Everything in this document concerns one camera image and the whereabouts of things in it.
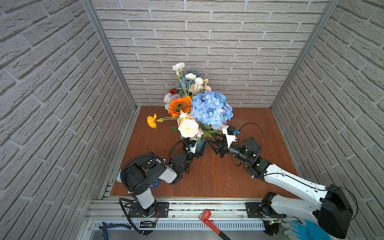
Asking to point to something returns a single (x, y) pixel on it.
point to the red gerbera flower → (173, 91)
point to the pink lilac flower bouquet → (168, 98)
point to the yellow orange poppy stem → (152, 122)
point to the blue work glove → (297, 229)
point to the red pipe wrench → (205, 216)
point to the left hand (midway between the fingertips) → (202, 138)
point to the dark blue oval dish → (156, 184)
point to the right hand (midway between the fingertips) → (212, 138)
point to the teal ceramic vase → (200, 147)
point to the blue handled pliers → (105, 226)
